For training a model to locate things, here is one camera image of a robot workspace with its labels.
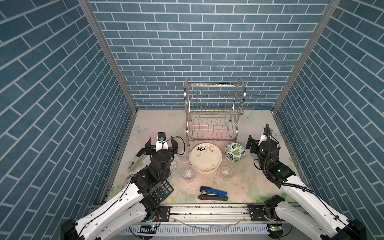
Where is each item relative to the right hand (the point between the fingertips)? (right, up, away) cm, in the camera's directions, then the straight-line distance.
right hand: (257, 136), depth 79 cm
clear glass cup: (-14, -22, +9) cm, 28 cm away
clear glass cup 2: (-37, -22, +8) cm, 44 cm away
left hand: (-49, -1, -6) cm, 49 cm away
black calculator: (-51, -30, 0) cm, 59 cm away
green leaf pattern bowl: (-9, -11, +13) cm, 19 cm away
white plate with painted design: (-27, -15, +14) cm, 34 cm away
